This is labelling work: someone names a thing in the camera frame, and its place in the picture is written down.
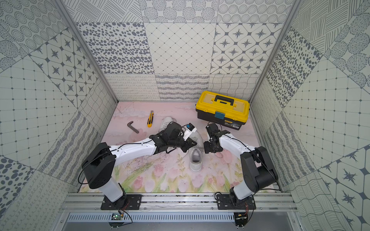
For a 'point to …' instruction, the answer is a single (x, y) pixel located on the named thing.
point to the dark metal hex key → (131, 127)
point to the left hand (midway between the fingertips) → (197, 140)
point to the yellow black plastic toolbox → (231, 111)
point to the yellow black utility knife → (150, 119)
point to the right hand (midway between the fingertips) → (211, 150)
